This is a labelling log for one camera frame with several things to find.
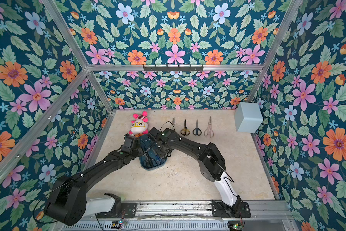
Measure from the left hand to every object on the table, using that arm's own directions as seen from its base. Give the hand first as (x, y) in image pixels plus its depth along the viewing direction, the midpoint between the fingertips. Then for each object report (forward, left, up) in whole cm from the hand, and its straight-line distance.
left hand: (142, 147), depth 90 cm
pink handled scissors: (+16, -47, -8) cm, 50 cm away
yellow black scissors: (+15, -29, -7) cm, 33 cm away
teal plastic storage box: (-6, -5, -6) cm, 10 cm away
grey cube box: (+13, -71, +8) cm, 73 cm away
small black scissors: (+16, -38, -8) cm, 42 cm away
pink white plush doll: (+18, +4, 0) cm, 18 cm away
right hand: (-5, -14, 0) cm, 15 cm away
